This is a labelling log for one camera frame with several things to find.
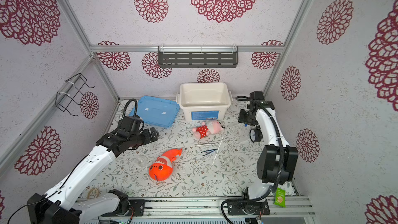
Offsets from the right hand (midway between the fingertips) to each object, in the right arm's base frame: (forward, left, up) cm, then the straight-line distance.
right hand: (243, 117), depth 87 cm
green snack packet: (-36, -16, -18) cm, 43 cm away
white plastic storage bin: (+29, +23, -17) cm, 41 cm away
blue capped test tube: (-3, -1, -3) cm, 4 cm away
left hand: (-15, +49, 0) cm, 51 cm away
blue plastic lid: (+18, +57, -17) cm, 62 cm away
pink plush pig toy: (+1, +17, -12) cm, 21 cm away
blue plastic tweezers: (-13, +18, -17) cm, 28 cm away
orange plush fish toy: (-27, +43, -8) cm, 51 cm away
